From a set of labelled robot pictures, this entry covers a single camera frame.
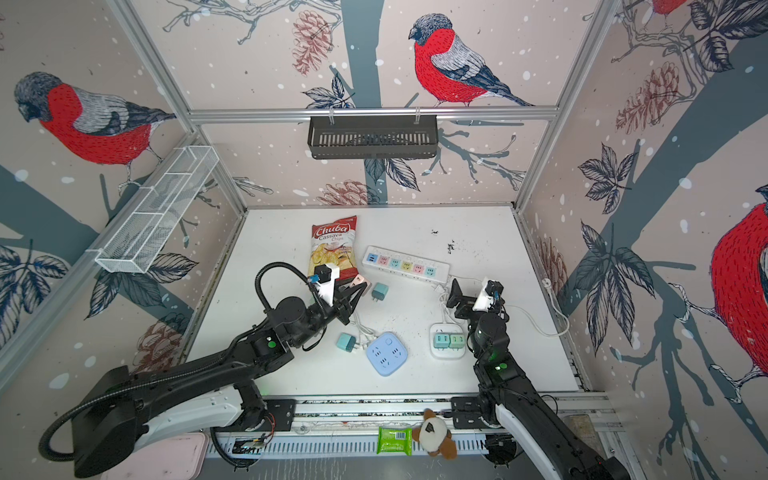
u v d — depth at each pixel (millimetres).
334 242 1035
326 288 622
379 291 927
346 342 836
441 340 792
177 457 665
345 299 646
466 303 714
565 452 453
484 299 695
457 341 790
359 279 707
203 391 505
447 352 815
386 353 818
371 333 869
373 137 1059
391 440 698
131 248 702
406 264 1005
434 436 683
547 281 1010
